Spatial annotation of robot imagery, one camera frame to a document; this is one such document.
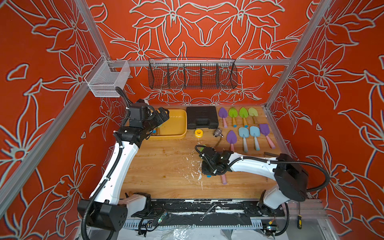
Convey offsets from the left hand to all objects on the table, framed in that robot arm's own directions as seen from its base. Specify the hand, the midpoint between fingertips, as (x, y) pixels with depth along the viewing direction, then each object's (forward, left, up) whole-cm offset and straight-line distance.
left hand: (163, 112), depth 73 cm
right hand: (-17, -21, -28) cm, 39 cm away
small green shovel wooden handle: (-14, -21, -8) cm, 26 cm away
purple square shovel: (-21, -34, -29) cm, 49 cm away
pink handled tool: (+9, -42, -32) cm, 53 cm away
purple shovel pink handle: (+30, -38, -30) cm, 57 cm away
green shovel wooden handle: (+31, -45, -30) cm, 62 cm away
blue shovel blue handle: (+13, -51, -31) cm, 61 cm away
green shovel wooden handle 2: (+31, -54, -31) cm, 69 cm away
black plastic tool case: (+20, -20, -25) cm, 38 cm away
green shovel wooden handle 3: (+33, -61, -31) cm, 76 cm away
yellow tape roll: (+9, -19, -29) cm, 36 cm away
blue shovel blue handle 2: (+15, -58, -31) cm, 68 cm away
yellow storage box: (+15, -1, -32) cm, 35 cm away
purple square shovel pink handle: (+16, -66, -31) cm, 75 cm away
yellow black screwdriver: (-37, -69, -32) cm, 84 cm away
